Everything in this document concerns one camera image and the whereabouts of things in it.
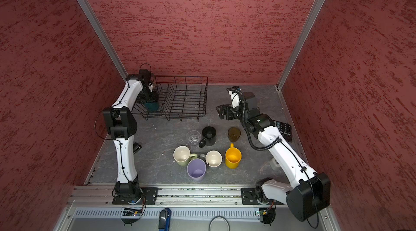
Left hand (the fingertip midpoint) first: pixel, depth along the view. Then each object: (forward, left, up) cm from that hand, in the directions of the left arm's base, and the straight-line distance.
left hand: (150, 104), depth 97 cm
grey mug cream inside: (-30, -40, -8) cm, 51 cm away
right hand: (-14, -45, +14) cm, 49 cm away
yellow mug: (-29, -50, -8) cm, 59 cm away
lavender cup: (-36, -31, -8) cm, 48 cm away
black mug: (-17, -37, -5) cm, 41 cm away
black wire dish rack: (+16, -15, -11) cm, 25 cm away
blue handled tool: (-57, -20, -4) cm, 60 cm away
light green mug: (-29, -23, -6) cm, 38 cm away
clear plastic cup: (-20, -28, -7) cm, 35 cm away
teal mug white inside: (-2, -2, 0) cm, 3 cm away
